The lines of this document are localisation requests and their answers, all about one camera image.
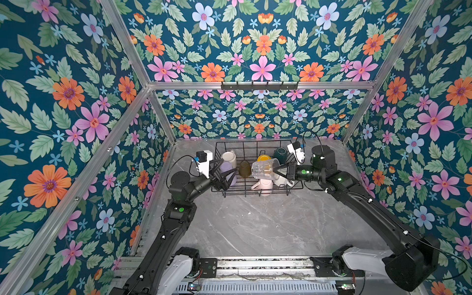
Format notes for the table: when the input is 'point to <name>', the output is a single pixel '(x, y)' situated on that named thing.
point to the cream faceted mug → (283, 181)
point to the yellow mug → (263, 158)
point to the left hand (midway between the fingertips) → (230, 166)
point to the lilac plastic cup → (225, 166)
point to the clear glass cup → (264, 169)
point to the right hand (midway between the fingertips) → (278, 165)
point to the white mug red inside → (230, 157)
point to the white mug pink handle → (265, 187)
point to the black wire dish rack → (250, 151)
